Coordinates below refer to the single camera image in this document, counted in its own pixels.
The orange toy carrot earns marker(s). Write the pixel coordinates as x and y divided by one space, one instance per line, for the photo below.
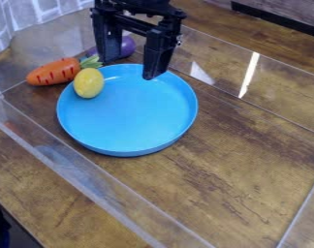
61 71

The yellow toy lemon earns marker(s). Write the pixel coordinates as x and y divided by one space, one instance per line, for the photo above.
88 83

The blue round tray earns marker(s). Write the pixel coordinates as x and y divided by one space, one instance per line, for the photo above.
136 117

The clear acrylic enclosure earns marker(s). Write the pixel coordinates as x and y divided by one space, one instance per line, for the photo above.
231 187

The purple toy eggplant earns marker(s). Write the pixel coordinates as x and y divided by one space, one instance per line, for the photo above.
128 48

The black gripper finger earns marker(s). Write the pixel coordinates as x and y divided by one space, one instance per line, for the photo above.
108 37
159 49

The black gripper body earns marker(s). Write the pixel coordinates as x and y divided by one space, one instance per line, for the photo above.
115 16

